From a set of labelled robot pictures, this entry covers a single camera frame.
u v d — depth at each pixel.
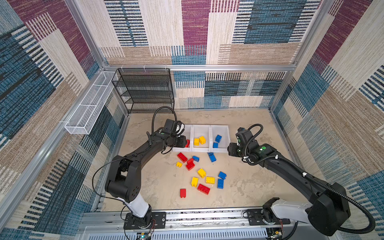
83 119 0.93
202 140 0.99
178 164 0.91
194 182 0.83
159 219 0.73
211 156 0.95
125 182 0.45
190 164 0.90
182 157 0.94
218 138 1.00
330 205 0.39
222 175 0.88
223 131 1.04
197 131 1.05
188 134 0.98
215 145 0.98
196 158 0.94
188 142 0.94
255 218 0.73
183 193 0.81
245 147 0.60
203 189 0.83
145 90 1.08
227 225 0.73
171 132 0.72
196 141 0.98
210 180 0.85
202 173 0.87
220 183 0.83
